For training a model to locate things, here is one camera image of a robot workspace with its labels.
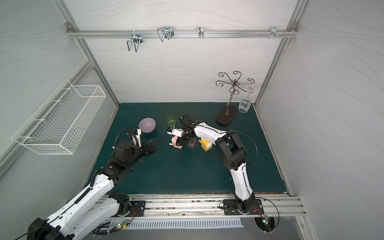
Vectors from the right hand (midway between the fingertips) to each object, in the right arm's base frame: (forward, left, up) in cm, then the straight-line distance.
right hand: (179, 137), depth 95 cm
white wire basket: (-13, +52, +28) cm, 60 cm away
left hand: (-11, +12, +13) cm, 21 cm away
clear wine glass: (+16, -41, +16) cm, 47 cm away
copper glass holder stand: (+24, -34, -3) cm, 41 cm away
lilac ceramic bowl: (+10, +24, -1) cm, 27 cm away
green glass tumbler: (+14, +8, +4) cm, 16 cm away
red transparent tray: (0, -10, -4) cm, 11 cm away
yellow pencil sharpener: (-5, -17, +1) cm, 18 cm away
